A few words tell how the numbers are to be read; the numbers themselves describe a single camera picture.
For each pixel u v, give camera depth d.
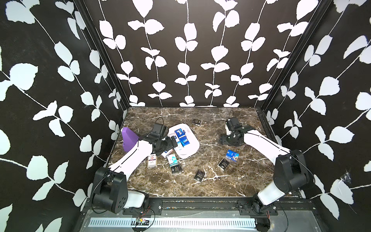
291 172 0.45
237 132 0.65
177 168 0.86
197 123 1.09
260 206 0.64
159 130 0.68
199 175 0.84
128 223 0.70
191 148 0.95
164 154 0.91
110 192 0.41
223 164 0.88
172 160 0.88
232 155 0.90
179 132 1.01
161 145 0.72
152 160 0.90
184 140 0.97
